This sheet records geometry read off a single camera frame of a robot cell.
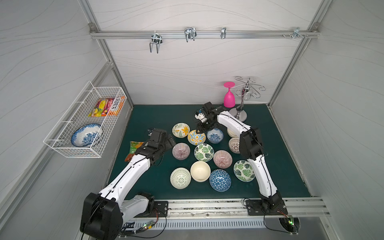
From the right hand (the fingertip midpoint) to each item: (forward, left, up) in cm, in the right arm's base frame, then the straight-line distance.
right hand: (200, 129), depth 99 cm
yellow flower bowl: (+2, +14, -4) cm, 15 cm away
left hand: (-16, +18, +8) cm, 25 cm away
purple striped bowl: (-15, +12, -4) cm, 19 cm away
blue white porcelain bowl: (-25, +48, +29) cm, 62 cm away
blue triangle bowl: (-31, -12, -4) cm, 34 cm away
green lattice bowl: (-31, +10, -3) cm, 33 cm away
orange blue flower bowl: (-5, +2, -4) cm, 7 cm away
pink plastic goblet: (+19, -20, +9) cm, 29 cm away
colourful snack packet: (-9, +43, +30) cm, 53 cm away
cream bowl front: (-27, -1, -3) cm, 28 cm away
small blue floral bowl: (-2, -11, -4) cm, 12 cm away
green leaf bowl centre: (-15, -3, -4) cm, 16 cm away
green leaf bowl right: (-25, -27, -5) cm, 37 cm away
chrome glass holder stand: (+18, -30, +21) cm, 41 cm away
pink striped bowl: (-19, -14, -3) cm, 24 cm away
